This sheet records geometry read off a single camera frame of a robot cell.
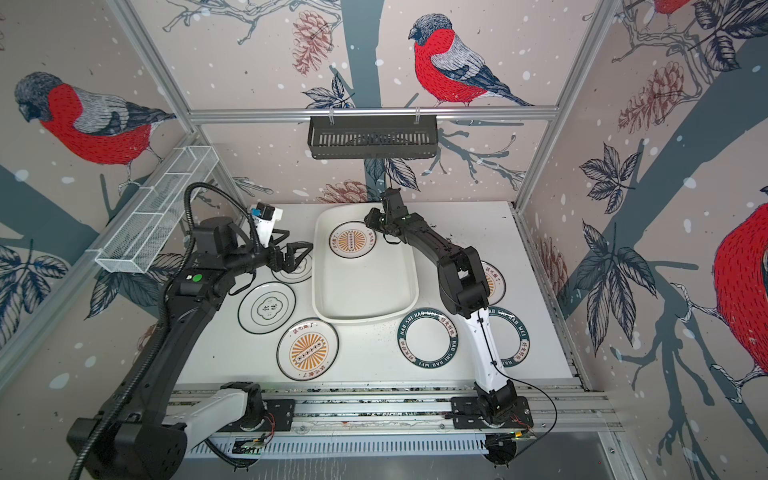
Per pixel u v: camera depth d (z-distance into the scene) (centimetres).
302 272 101
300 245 66
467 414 73
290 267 65
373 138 106
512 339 87
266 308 93
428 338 86
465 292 60
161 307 47
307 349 84
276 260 63
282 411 74
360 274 101
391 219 81
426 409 76
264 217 61
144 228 74
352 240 110
